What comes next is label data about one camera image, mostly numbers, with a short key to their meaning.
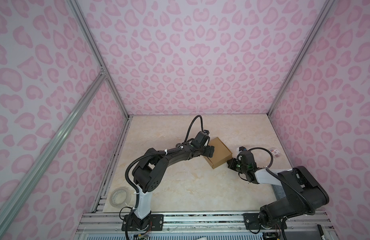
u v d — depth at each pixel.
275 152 0.96
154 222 0.74
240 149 0.88
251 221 0.73
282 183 0.50
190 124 0.73
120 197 0.82
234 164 0.84
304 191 0.45
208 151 0.84
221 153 0.93
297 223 0.73
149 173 0.50
